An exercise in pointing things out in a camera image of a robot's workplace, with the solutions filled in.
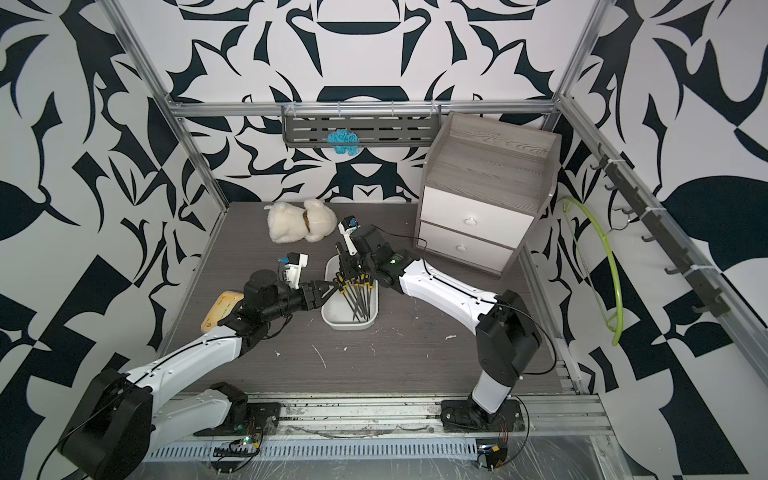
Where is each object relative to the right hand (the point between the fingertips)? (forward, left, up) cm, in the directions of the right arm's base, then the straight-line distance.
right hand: (341, 253), depth 82 cm
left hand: (-7, +2, -3) cm, 8 cm away
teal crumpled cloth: (+31, 0, +15) cm, 35 cm away
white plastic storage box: (-9, +3, -19) cm, 22 cm away
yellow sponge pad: (-8, +37, -16) cm, 41 cm away
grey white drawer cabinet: (+15, -38, +11) cm, 43 cm away
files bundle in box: (-2, -3, -20) cm, 20 cm away
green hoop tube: (-23, -61, +4) cm, 66 cm away
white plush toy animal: (+18, +20, -8) cm, 28 cm away
